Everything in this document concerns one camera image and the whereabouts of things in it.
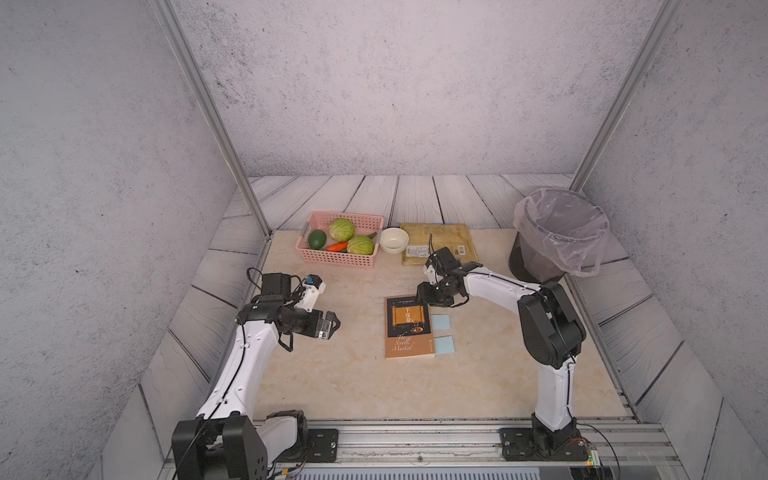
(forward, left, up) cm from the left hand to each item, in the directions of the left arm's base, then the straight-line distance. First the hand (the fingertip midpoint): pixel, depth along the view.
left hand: (326, 318), depth 82 cm
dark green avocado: (+39, +10, -9) cm, 41 cm away
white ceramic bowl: (+38, -19, -9) cm, 44 cm away
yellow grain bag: (+36, -27, -8) cm, 45 cm away
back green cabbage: (+41, 0, -6) cm, 41 cm away
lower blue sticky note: (-3, -33, -12) cm, 35 cm away
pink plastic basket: (+46, -8, -9) cm, 48 cm away
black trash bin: (+23, -66, -8) cm, 70 cm away
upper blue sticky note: (+5, -33, -11) cm, 35 cm away
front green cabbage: (+32, -8, -6) cm, 34 cm away
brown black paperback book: (+3, -23, -11) cm, 26 cm away
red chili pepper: (+35, +2, -10) cm, 37 cm away
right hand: (+10, -27, -8) cm, 30 cm away
